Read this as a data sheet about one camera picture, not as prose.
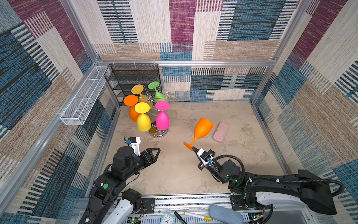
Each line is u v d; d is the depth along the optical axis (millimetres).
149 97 793
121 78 1051
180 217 697
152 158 585
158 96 885
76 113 904
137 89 837
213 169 610
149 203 746
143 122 786
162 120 799
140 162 582
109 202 436
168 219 686
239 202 733
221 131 998
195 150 669
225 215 676
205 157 549
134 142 607
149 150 597
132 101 772
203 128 736
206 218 695
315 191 431
